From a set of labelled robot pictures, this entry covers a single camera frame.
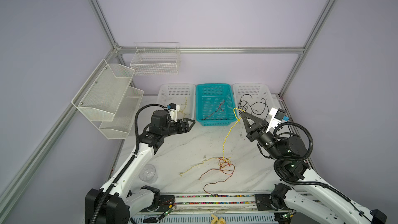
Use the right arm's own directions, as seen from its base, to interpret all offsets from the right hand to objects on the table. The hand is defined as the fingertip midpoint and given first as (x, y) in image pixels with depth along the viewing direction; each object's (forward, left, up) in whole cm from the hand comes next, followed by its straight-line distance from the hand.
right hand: (241, 114), depth 56 cm
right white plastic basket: (+48, -25, -41) cm, 68 cm away
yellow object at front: (-29, +9, -41) cm, 51 cm away
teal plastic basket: (+42, +7, -41) cm, 59 cm away
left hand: (+8, +21, -18) cm, 29 cm away
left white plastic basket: (+50, +32, -38) cm, 71 cm away
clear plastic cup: (-9, +45, -40) cm, 61 cm away
